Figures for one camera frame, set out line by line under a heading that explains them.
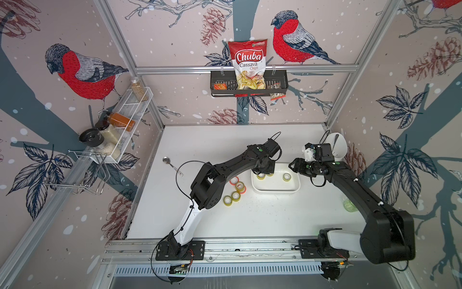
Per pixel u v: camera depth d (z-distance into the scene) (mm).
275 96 901
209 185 551
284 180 949
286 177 951
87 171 664
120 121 722
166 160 1008
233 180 951
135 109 961
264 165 718
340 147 961
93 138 573
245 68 835
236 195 886
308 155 788
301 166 755
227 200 878
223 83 934
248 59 814
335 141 952
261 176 951
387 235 399
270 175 901
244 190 901
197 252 731
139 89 850
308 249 728
